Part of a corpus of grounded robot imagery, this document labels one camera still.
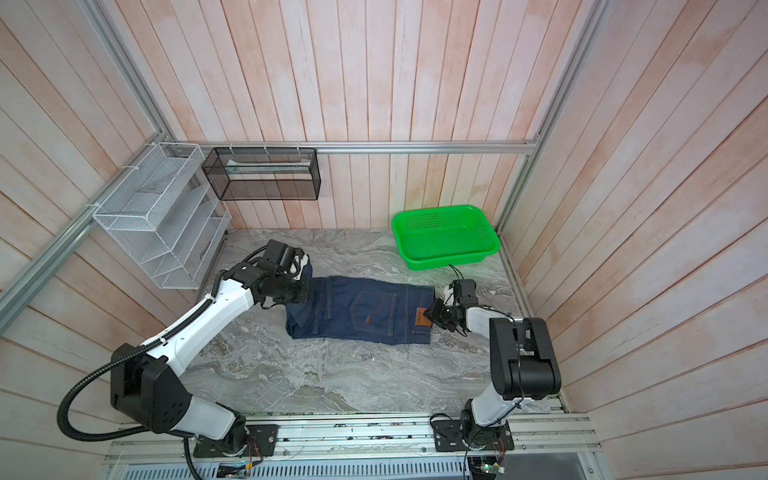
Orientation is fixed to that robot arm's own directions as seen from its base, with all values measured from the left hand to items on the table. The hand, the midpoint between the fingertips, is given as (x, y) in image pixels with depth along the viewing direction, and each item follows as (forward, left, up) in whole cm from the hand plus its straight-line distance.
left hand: (312, 298), depth 82 cm
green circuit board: (-38, -46, -15) cm, 61 cm away
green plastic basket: (+38, -45, -15) cm, 60 cm away
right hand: (+4, -35, -15) cm, 38 cm away
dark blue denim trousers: (+4, -13, -14) cm, 19 cm away
